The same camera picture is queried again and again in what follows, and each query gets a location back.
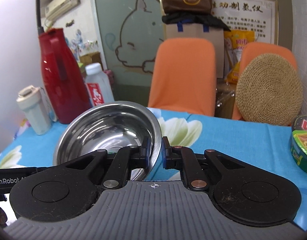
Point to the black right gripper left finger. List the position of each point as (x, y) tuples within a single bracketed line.
[(68, 190)]

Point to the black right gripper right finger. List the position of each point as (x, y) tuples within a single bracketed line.
[(242, 192)]

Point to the stainless steel bowl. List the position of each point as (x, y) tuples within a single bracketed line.
[(110, 126)]

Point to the person's left hand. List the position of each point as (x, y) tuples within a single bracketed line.
[(3, 218)]

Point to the blue floral tablecloth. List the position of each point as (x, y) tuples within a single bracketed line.
[(262, 145)]

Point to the green instant noodle cup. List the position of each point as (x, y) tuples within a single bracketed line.
[(299, 142)]

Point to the white travel mug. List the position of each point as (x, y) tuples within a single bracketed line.
[(31, 103)]

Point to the red thermos jug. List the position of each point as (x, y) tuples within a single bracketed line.
[(61, 77)]

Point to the woven straw cushion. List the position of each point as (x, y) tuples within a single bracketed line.
[(269, 89)]

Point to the plastic bottle red label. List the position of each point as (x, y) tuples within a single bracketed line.
[(98, 85)]

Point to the orange chair left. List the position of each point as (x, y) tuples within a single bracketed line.
[(184, 76)]

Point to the orange chair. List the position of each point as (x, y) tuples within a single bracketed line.
[(263, 52), (184, 76)]

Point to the orange chair right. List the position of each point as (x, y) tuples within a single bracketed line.
[(263, 52)]

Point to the yellow snack bag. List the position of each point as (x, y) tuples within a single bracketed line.
[(234, 43)]

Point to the black cloth on box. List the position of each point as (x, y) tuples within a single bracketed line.
[(194, 17)]

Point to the white wall poster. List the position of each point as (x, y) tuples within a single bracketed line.
[(260, 16)]

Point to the wall air conditioner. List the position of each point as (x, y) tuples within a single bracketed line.
[(57, 8)]

